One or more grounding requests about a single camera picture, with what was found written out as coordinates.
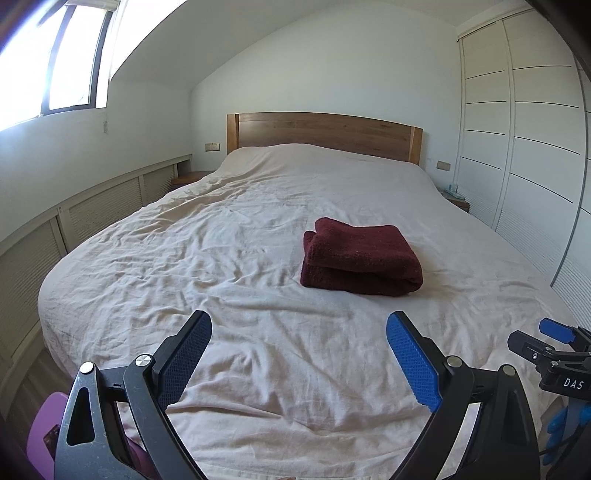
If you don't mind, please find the wooden headboard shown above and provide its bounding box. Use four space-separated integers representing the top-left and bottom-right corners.
225 112 423 165

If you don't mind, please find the purple plastic stool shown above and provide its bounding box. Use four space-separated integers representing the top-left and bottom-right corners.
26 392 68 479

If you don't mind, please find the left wall switch plate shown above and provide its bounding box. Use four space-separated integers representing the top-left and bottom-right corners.
205 143 221 152

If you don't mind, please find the pink bed sheet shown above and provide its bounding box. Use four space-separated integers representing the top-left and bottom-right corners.
38 144 573 479

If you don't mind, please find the window with dark frame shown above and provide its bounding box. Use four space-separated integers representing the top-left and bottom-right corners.
1 1 120 130

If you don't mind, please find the right wooden nightstand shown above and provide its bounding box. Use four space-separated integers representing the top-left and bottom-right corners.
438 188 471 213

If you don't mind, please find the white wardrobe with sliding doors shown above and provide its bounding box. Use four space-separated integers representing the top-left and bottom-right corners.
453 1 590 326

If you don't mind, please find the blue gloved hand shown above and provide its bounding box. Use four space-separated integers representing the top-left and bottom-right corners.
542 407 569 466

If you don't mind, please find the white louvered low cabinet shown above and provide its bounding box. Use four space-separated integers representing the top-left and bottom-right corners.
1 155 191 417

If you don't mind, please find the wooden nightstand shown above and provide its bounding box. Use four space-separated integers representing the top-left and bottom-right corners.
438 188 471 213
171 171 211 189

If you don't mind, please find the dark red knitted sweater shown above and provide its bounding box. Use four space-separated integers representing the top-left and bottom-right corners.
301 217 423 297

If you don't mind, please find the left wooden nightstand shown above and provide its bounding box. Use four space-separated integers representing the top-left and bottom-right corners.
171 171 211 189

